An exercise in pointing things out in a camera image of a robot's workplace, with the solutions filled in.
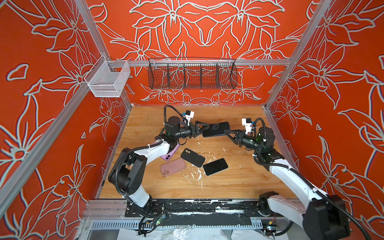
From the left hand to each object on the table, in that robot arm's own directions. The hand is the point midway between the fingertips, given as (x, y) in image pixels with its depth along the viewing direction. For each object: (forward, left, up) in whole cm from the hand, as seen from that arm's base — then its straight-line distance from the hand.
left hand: (207, 128), depth 76 cm
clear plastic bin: (+30, +64, +7) cm, 71 cm away
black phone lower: (-11, -7, -24) cm, 27 cm away
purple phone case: (-6, +22, -24) cm, 33 cm away
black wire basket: (+40, +10, +7) cm, 42 cm away
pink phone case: (-12, +19, -25) cm, 33 cm away
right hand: (-4, -8, +1) cm, 9 cm away
